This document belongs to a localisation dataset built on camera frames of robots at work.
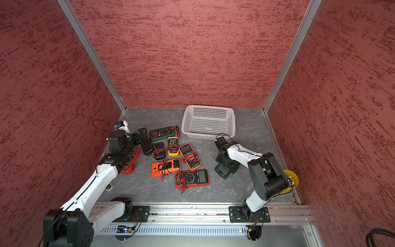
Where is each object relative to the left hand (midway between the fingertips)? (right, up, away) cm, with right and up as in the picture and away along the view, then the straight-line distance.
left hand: (140, 134), depth 83 cm
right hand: (+48, -21, +8) cm, 53 cm away
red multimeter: (+25, -24, -2) cm, 35 cm away
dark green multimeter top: (+7, -1, +20) cm, 21 cm away
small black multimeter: (+8, -12, +9) cm, 17 cm away
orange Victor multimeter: (+27, -14, +7) cm, 31 cm away
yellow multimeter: (+16, -9, +12) cm, 22 cm away
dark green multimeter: (+46, -22, +5) cm, 51 cm away
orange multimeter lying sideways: (+13, -19, +2) cm, 24 cm away
